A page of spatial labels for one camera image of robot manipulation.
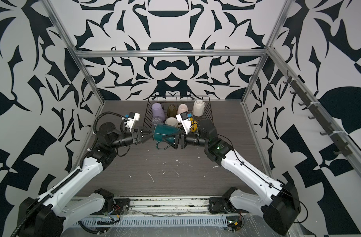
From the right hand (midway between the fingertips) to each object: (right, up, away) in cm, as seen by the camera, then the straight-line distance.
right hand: (168, 135), depth 65 cm
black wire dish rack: (-2, +22, +61) cm, 65 cm away
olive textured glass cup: (-1, +12, +40) cm, 42 cm away
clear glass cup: (-10, +6, +29) cm, 31 cm away
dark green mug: (-2, +1, -2) cm, 3 cm away
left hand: (-5, +2, +1) cm, 5 cm away
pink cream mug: (+7, +14, +35) cm, 38 cm away
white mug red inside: (+1, +5, +31) cm, 32 cm away
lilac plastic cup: (-9, +12, +32) cm, 35 cm away
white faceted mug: (+17, +14, +37) cm, 43 cm away
